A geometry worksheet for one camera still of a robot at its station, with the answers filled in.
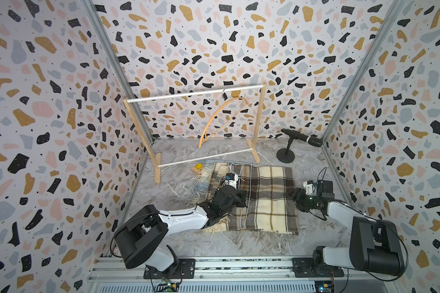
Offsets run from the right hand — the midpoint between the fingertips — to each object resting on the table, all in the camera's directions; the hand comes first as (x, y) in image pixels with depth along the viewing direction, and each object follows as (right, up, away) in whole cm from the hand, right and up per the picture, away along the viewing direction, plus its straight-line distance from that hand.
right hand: (289, 196), depth 90 cm
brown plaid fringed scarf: (-9, +1, +3) cm, 9 cm away
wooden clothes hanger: (-32, +51, +13) cm, 62 cm away
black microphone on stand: (+5, +20, +21) cm, 30 cm away
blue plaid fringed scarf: (-42, +14, +14) cm, 46 cm away
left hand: (-20, +4, -8) cm, 22 cm away
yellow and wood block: (-48, +13, +15) cm, 52 cm away
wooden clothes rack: (-14, +29, +32) cm, 45 cm away
